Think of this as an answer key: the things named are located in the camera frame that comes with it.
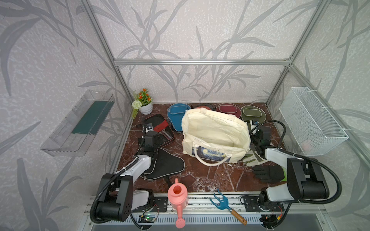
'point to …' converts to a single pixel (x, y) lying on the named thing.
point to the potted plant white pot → (143, 103)
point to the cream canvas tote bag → (214, 138)
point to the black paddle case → (163, 163)
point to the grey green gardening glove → (252, 158)
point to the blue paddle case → (175, 112)
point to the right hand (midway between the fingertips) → (247, 130)
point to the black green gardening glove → (270, 173)
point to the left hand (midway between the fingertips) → (150, 134)
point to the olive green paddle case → (253, 113)
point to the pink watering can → (178, 194)
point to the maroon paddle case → (230, 109)
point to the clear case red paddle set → (197, 106)
